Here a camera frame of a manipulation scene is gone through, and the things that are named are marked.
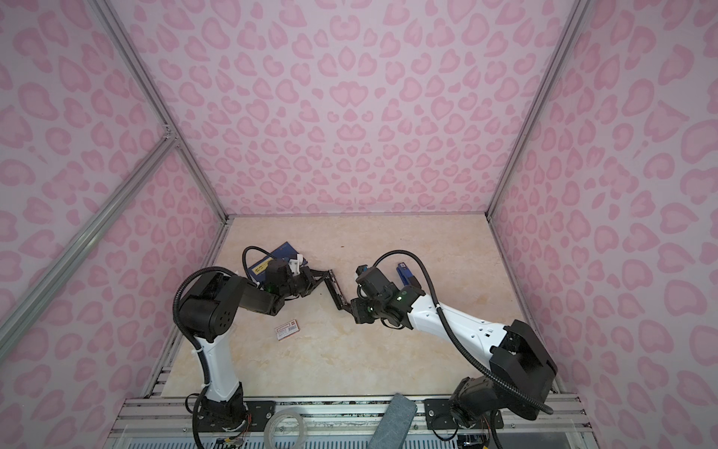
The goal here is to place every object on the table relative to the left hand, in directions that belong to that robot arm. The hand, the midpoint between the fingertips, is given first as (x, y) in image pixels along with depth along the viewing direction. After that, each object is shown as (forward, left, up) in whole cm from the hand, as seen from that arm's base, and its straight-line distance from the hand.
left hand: (330, 270), depth 96 cm
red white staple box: (-19, +13, -5) cm, 23 cm away
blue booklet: (+3, +27, -4) cm, 27 cm away
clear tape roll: (-42, +10, -1) cm, 43 cm away
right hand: (-17, -10, +6) cm, 21 cm away
